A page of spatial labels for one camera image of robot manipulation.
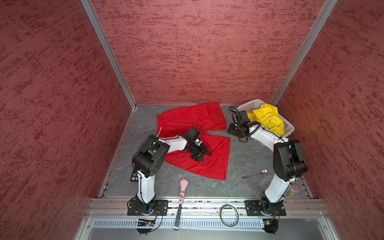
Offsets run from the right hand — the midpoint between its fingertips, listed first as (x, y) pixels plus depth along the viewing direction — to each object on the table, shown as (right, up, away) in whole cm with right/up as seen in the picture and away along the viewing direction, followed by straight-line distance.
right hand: (229, 133), depth 96 cm
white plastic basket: (+18, +19, +15) cm, 30 cm away
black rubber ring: (-9, -39, -25) cm, 48 cm away
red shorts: (-17, +9, +14) cm, 24 cm away
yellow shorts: (+27, +12, +3) cm, 29 cm away
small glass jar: (+25, -25, -26) cm, 44 cm away
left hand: (-14, -15, -7) cm, 22 cm away
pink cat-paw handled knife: (-29, -27, -15) cm, 42 cm away
